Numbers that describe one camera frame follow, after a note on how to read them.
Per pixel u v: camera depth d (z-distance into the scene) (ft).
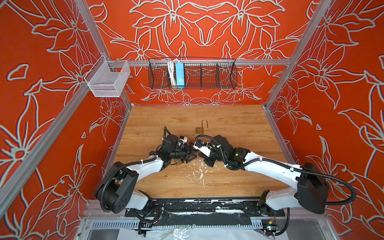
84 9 2.29
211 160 2.32
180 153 2.43
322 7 2.32
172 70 2.90
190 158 2.61
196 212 2.39
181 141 2.47
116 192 1.39
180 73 2.90
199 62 3.01
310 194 1.31
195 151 2.42
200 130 3.42
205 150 2.24
